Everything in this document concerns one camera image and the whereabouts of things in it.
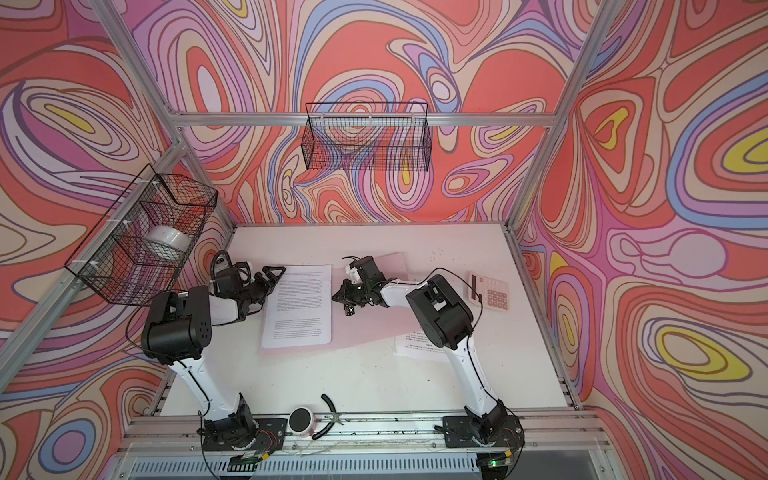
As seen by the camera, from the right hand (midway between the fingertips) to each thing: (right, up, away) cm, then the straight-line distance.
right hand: (335, 302), depth 97 cm
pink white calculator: (+53, +3, 0) cm, 53 cm away
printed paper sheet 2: (+26, -11, -8) cm, 30 cm away
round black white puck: (-4, -25, -25) cm, 35 cm away
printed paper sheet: (-12, -2, -1) cm, 12 cm away
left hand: (-18, +9, +2) cm, 20 cm away
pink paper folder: (+12, -5, -7) cm, 15 cm away
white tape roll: (-37, +19, -24) cm, 48 cm away
